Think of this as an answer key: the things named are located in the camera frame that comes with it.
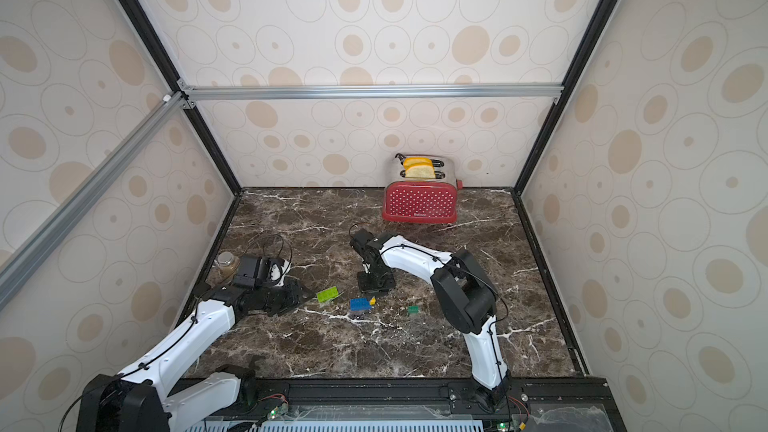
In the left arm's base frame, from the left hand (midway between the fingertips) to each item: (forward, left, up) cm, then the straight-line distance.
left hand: (315, 295), depth 81 cm
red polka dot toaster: (+33, -31, +3) cm, 45 cm away
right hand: (+1, -14, -8) cm, 16 cm away
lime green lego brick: (+5, -1, -10) cm, 11 cm away
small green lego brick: (0, -27, -8) cm, 29 cm away
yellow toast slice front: (+39, -30, +10) cm, 50 cm away
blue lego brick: (+1, -12, -8) cm, 14 cm away
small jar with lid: (+9, +28, -1) cm, 29 cm away
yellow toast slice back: (+43, -29, +11) cm, 53 cm away
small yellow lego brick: (+1, -16, -6) cm, 17 cm away
